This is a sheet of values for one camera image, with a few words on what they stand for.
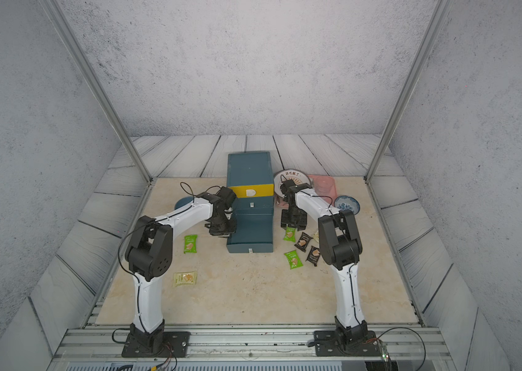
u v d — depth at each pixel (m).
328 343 0.73
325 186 1.10
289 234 0.99
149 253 0.53
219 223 0.82
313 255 0.92
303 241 0.96
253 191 0.90
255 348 0.73
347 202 1.08
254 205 0.96
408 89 0.87
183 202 1.08
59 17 0.71
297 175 1.19
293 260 0.91
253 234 0.96
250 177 0.92
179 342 0.73
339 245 0.57
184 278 0.87
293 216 0.86
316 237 0.98
